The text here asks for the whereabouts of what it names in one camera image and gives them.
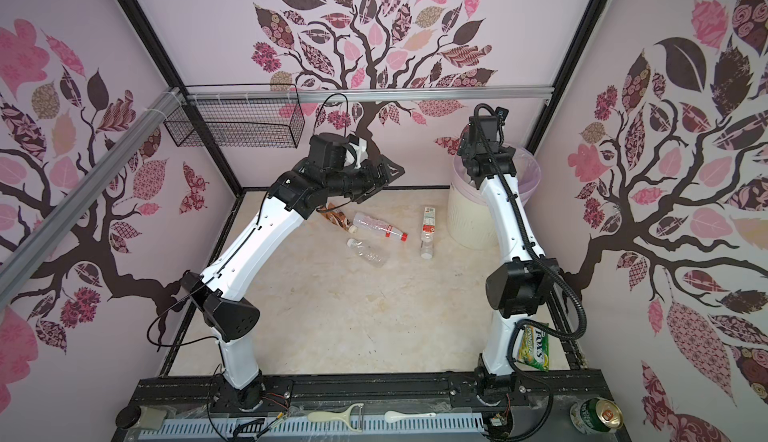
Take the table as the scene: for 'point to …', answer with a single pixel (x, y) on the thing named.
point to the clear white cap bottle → (376, 256)
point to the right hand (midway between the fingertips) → (491, 140)
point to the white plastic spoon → (394, 416)
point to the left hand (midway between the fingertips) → (394, 182)
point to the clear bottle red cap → (378, 225)
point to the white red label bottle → (428, 231)
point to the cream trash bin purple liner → (468, 219)
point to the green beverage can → (596, 415)
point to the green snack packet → (534, 347)
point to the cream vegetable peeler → (339, 416)
